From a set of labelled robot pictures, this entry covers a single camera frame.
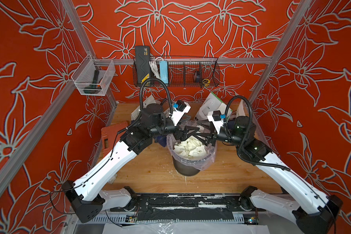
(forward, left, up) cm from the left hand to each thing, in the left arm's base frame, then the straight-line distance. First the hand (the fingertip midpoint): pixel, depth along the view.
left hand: (194, 121), depth 58 cm
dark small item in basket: (+44, -4, -8) cm, 45 cm away
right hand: (-1, 0, -4) cm, 4 cm away
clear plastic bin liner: (-10, -5, -19) cm, 22 cm away
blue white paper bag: (+28, -33, -20) cm, 48 cm away
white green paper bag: (+29, -14, -17) cm, 36 cm away
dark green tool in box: (+25, +56, -5) cm, 62 cm away
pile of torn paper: (0, -1, -23) cm, 23 cm away
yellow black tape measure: (+44, -10, -11) cm, 46 cm away
